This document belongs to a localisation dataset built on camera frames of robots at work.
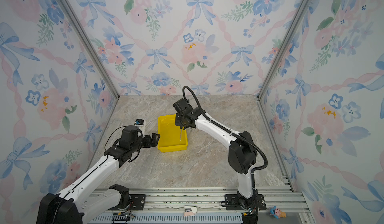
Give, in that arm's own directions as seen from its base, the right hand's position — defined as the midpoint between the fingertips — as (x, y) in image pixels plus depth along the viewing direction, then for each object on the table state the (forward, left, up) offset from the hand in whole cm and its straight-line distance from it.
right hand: (179, 120), depth 87 cm
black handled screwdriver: (-8, -2, -2) cm, 8 cm away
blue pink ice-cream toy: (-43, -48, -13) cm, 66 cm away
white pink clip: (-43, -7, -14) cm, 46 cm away
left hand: (-9, +14, -2) cm, 16 cm away
